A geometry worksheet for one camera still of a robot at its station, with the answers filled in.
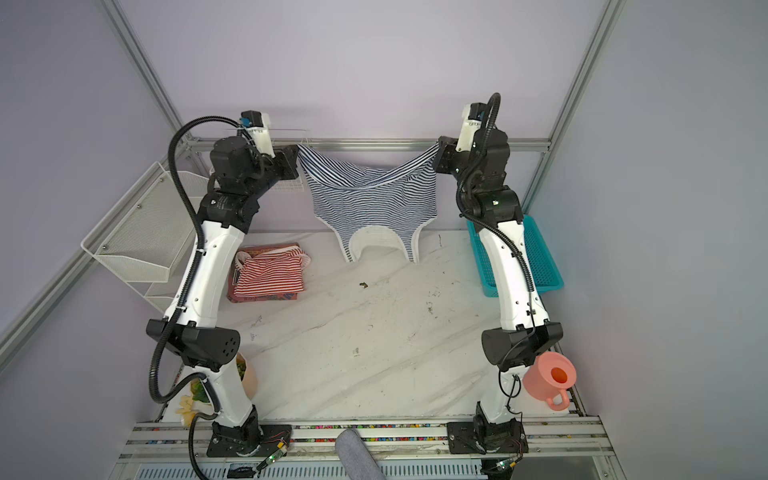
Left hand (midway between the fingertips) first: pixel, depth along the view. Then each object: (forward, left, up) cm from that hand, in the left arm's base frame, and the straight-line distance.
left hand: (299, 150), depth 70 cm
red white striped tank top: (-5, +19, -42) cm, 46 cm away
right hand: (-1, -32, +4) cm, 32 cm away
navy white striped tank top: (+7, -8, -20) cm, 23 cm away
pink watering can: (-40, -62, -37) cm, 83 cm away
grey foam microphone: (-56, -15, -46) cm, 74 cm away
